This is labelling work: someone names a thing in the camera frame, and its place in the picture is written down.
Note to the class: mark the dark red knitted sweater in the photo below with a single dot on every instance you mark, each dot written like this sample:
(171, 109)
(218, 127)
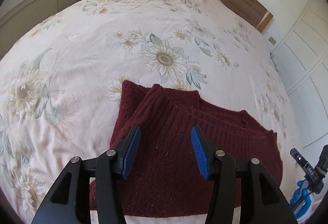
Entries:
(166, 116)

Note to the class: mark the blue object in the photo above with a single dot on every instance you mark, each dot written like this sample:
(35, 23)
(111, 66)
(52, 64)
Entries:
(301, 195)

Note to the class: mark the low beige wall cabinet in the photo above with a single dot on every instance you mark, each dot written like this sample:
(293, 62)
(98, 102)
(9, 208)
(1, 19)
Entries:
(33, 4)

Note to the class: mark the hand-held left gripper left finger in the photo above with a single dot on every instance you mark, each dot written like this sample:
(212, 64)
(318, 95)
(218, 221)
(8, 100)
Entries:
(130, 152)

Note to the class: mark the white wardrobe doors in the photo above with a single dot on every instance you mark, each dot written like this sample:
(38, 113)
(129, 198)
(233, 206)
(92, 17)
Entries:
(305, 55)

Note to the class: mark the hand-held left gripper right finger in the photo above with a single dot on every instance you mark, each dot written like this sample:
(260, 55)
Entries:
(199, 152)

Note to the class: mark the wall switch panel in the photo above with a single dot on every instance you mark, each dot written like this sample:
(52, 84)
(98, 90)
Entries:
(272, 40)

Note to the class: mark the nightstand with small items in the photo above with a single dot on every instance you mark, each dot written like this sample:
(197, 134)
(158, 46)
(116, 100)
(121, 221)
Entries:
(273, 58)

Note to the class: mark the floral sunflower duvet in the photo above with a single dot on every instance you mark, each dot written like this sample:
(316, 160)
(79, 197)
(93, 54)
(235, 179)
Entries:
(102, 47)

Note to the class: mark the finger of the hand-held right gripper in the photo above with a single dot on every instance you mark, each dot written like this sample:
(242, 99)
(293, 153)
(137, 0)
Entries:
(324, 160)
(298, 158)

